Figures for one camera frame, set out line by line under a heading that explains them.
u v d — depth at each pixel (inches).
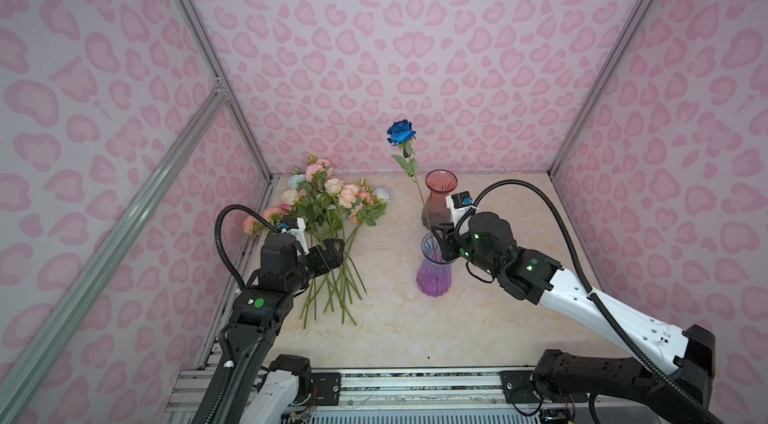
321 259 25.2
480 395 28.7
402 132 27.7
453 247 24.4
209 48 33.1
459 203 23.9
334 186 40.7
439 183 37.6
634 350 15.5
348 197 40.6
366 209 41.9
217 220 20.0
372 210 42.5
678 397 14.2
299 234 25.9
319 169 42.3
